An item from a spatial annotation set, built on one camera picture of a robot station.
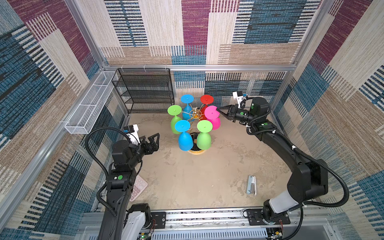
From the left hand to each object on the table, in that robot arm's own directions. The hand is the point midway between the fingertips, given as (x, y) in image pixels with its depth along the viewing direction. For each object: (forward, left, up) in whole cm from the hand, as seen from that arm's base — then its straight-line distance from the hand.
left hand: (152, 133), depth 70 cm
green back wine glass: (+15, -10, 0) cm, 17 cm away
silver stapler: (-16, -50, -27) cm, 59 cm away
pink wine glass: (+9, -29, +2) cm, 30 cm away
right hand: (+10, -31, +4) cm, 32 cm away
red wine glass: (+22, -27, +1) cm, 35 cm away
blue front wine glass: (+1, -15, -9) cm, 18 cm away
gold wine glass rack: (+12, -21, 0) cm, 24 cm away
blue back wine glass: (+23, -16, 0) cm, 28 cm away
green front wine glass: (+2, -25, -8) cm, 26 cm away
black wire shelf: (+49, +15, -13) cm, 52 cm away
